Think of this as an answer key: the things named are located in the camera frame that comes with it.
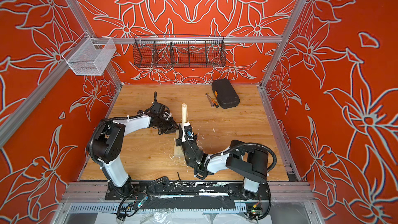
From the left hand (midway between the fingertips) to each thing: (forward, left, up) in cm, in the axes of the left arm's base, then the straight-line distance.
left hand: (179, 128), depth 92 cm
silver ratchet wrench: (+26, -19, -3) cm, 32 cm away
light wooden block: (-14, -1, 0) cm, 14 cm away
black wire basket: (+41, +4, +27) cm, 49 cm away
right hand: (-6, -3, +15) cm, 16 cm away
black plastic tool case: (+26, -29, +3) cm, 39 cm away
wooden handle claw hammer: (-9, -6, +29) cm, 31 cm away
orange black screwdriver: (+22, -22, -1) cm, 31 cm away
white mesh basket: (+29, +56, +29) cm, 69 cm away
